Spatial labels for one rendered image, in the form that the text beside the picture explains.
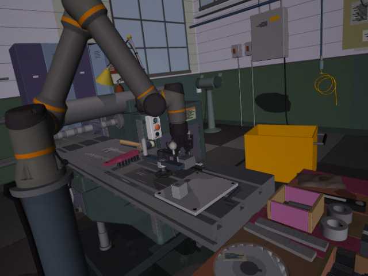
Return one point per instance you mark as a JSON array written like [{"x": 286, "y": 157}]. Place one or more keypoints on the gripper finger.
[
  {"x": 188, "y": 143},
  {"x": 176, "y": 148}
]

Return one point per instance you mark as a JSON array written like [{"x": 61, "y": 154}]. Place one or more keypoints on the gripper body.
[{"x": 177, "y": 131}]

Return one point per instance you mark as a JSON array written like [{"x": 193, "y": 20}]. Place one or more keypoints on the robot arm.
[{"x": 86, "y": 43}]

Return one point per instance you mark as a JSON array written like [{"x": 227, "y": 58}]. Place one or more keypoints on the white ball cam lever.
[{"x": 172, "y": 145}]

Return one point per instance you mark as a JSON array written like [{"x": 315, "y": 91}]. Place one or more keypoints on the black stop dog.
[{"x": 164, "y": 154}]

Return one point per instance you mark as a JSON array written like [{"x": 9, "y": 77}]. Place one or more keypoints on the blue back bar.
[{"x": 152, "y": 158}]

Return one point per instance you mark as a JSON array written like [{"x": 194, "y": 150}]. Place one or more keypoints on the black round nut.
[{"x": 164, "y": 173}]

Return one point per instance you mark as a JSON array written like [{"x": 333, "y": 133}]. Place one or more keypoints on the grey heel block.
[{"x": 178, "y": 190}]

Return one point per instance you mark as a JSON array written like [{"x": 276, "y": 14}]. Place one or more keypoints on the grey steel blank plate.
[{"x": 207, "y": 192}]

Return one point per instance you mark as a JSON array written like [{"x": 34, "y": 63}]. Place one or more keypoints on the grey parallel bar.
[
  {"x": 290, "y": 234},
  {"x": 279, "y": 243}
]

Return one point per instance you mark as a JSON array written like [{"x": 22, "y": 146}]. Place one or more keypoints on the black flat bar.
[{"x": 349, "y": 202}]

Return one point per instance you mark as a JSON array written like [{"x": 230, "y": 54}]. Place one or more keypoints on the white control box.
[{"x": 153, "y": 126}]

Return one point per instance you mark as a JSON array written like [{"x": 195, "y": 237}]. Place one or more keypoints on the green milling machine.
[{"x": 129, "y": 178}]

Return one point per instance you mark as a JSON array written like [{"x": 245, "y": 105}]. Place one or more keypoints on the grey wrench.
[
  {"x": 112, "y": 149},
  {"x": 93, "y": 155}
]

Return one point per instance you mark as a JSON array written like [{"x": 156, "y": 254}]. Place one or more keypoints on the dark blue hex key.
[{"x": 231, "y": 199}]

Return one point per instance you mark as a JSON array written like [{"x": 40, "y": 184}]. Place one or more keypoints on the red fire extinguisher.
[{"x": 118, "y": 86}]

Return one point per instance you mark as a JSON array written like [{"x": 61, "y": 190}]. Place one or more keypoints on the yellow shade lamp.
[{"x": 105, "y": 76}]

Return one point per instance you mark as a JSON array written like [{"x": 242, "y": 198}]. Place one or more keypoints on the yellow bin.
[{"x": 279, "y": 155}]

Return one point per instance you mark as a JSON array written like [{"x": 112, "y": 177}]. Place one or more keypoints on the large grid window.
[{"x": 152, "y": 34}]

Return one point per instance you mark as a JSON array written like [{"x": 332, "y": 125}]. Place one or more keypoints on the pink wooden box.
[{"x": 290, "y": 214}]

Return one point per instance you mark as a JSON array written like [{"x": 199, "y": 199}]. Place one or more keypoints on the grey saw blade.
[{"x": 250, "y": 261}]

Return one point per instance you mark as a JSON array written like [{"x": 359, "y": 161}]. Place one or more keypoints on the grey electrical cabinet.
[{"x": 268, "y": 34}]

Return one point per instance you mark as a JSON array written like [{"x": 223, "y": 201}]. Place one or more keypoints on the small upper window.
[{"x": 224, "y": 3}]

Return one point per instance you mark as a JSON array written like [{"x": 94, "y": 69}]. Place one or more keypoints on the brown rag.
[{"x": 322, "y": 180}]

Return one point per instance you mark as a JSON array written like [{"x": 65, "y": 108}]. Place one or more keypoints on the blue lockers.
[{"x": 28, "y": 72}]

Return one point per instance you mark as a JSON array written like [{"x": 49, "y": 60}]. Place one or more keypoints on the dark red mat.
[{"x": 356, "y": 184}]

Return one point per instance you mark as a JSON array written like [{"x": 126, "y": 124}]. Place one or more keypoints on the blue vertical pipe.
[{"x": 321, "y": 28}]

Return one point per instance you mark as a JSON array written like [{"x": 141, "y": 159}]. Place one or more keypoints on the wooden box of dark blocks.
[{"x": 348, "y": 261}]

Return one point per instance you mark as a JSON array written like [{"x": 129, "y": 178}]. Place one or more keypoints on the white cylinder post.
[{"x": 145, "y": 147}]

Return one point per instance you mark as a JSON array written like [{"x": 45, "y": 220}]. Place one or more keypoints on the green pedestal grinder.
[{"x": 210, "y": 86}]

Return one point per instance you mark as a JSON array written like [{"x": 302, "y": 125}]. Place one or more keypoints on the grey wall switch box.
[
  {"x": 236, "y": 51},
  {"x": 248, "y": 49}
]

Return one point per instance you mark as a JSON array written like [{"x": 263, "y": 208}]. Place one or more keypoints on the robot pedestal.
[{"x": 51, "y": 230}]

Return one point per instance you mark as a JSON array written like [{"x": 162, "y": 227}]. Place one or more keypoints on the beige wall poster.
[{"x": 356, "y": 26}]

